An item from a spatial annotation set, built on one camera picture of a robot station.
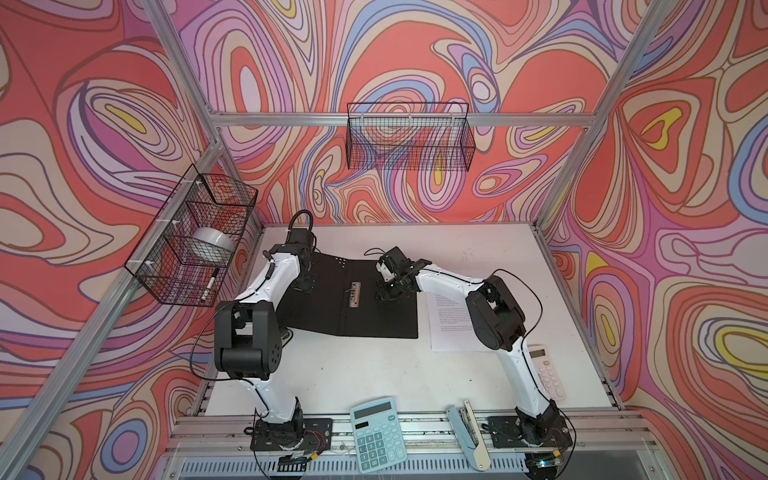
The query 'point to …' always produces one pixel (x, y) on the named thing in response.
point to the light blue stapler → (469, 434)
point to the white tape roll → (215, 237)
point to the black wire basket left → (188, 248)
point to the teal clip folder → (343, 302)
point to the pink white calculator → (547, 372)
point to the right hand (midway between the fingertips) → (382, 301)
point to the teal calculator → (377, 435)
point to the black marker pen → (206, 292)
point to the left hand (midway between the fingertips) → (290, 281)
